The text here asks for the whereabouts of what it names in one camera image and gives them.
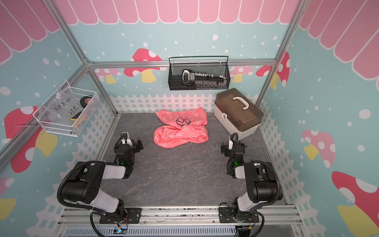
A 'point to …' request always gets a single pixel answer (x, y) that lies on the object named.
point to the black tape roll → (85, 100)
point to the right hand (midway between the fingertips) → (231, 141)
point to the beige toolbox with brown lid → (238, 112)
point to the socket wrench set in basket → (204, 79)
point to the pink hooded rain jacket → (181, 127)
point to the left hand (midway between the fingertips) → (132, 140)
